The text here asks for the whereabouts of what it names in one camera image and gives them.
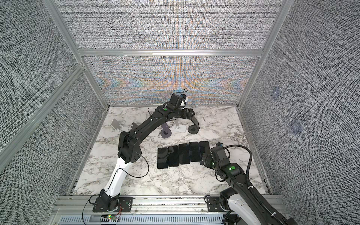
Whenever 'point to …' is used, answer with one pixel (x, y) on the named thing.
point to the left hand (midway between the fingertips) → (190, 113)
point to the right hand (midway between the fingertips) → (208, 158)
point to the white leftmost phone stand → (116, 125)
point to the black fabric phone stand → (192, 130)
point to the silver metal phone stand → (176, 127)
